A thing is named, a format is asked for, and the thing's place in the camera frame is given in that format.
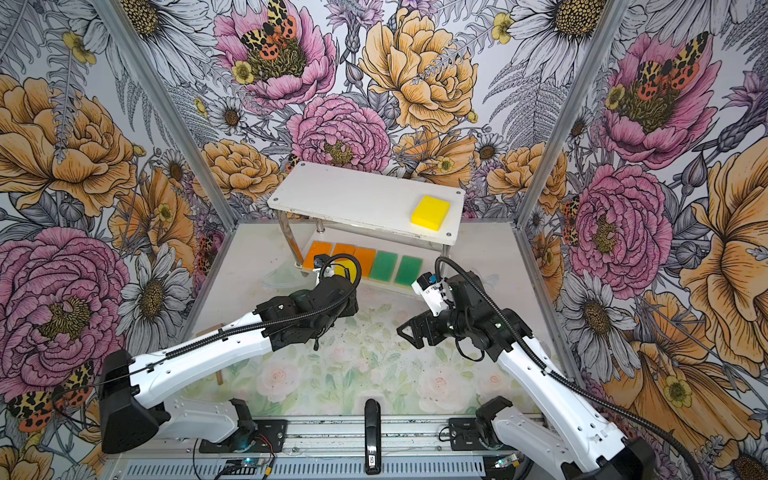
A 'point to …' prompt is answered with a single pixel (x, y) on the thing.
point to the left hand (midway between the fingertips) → (343, 299)
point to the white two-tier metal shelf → (325, 212)
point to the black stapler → (372, 437)
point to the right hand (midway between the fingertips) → (414, 335)
